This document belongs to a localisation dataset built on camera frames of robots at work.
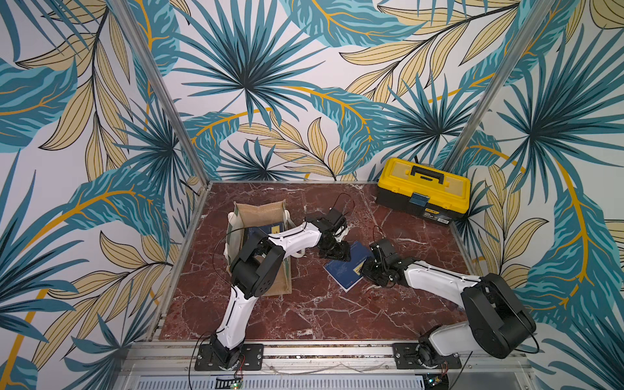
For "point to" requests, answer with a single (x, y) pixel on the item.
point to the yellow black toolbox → (426, 190)
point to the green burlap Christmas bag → (269, 217)
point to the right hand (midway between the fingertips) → (360, 271)
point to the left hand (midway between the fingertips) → (344, 261)
